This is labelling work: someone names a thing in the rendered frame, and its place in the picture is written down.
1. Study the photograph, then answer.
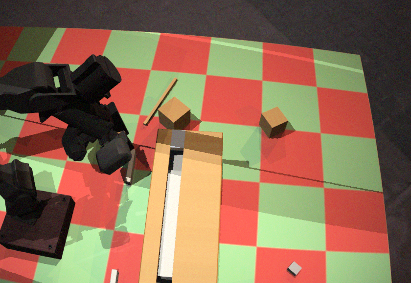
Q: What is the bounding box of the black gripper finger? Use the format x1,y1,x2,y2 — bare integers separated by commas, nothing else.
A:
108,102,129,135
119,131,134,150

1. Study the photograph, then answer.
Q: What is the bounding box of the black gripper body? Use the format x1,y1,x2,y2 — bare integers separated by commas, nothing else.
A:
71,91,132,175

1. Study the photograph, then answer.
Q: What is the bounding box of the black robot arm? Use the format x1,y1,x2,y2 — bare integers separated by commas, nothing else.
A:
0,54,122,226

